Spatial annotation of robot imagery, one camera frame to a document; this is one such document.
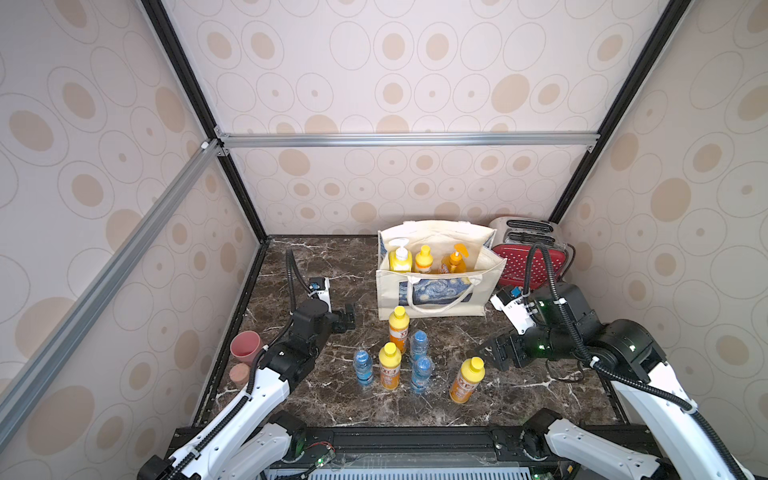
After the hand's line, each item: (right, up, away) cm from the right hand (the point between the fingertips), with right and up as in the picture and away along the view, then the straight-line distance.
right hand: (498, 341), depth 64 cm
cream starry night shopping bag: (-11, +15, +27) cm, 33 cm away
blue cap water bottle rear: (-16, -4, +12) cm, 20 cm away
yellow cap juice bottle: (-21, 0, +11) cm, 24 cm away
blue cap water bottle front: (-16, -11, +8) cm, 21 cm away
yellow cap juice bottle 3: (-14, +18, +23) cm, 32 cm away
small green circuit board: (-40, -30, +6) cm, 50 cm away
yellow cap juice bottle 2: (-23, -5, +4) cm, 24 cm away
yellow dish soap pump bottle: (-21, +18, +20) cm, 34 cm away
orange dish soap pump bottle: (-5, +17, +21) cm, 28 cm away
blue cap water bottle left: (-30, -9, +10) cm, 33 cm away
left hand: (-35, +7, +14) cm, 38 cm away
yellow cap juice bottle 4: (-6, -7, +1) cm, 9 cm away
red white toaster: (+17, +26, +33) cm, 45 cm away
